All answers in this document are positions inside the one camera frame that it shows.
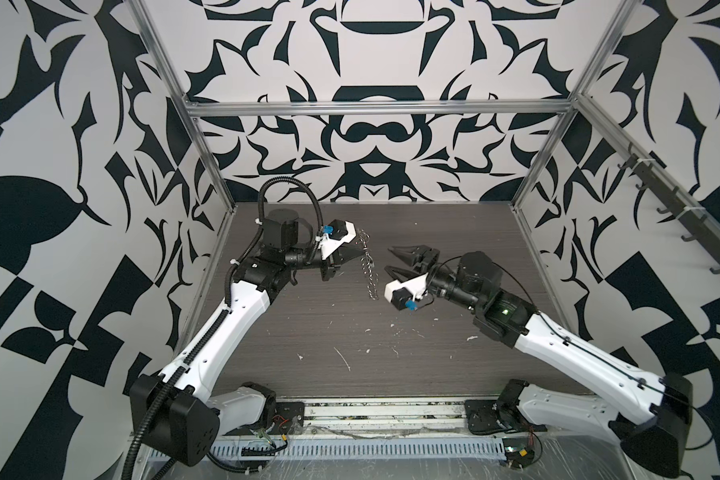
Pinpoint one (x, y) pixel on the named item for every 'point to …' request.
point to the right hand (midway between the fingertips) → (398, 245)
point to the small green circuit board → (519, 451)
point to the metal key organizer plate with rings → (367, 265)
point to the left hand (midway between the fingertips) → (362, 242)
